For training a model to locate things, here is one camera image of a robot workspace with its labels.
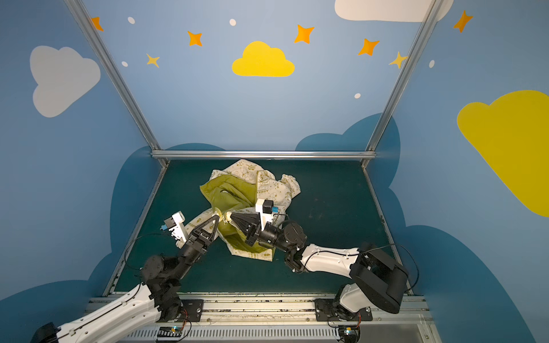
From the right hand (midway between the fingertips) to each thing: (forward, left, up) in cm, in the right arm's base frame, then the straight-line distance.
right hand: (234, 214), depth 64 cm
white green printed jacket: (+22, +1, -27) cm, 35 cm away
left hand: (-2, +5, 0) cm, 5 cm away
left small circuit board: (-29, +24, -34) cm, 51 cm away
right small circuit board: (-25, -40, -35) cm, 59 cm away
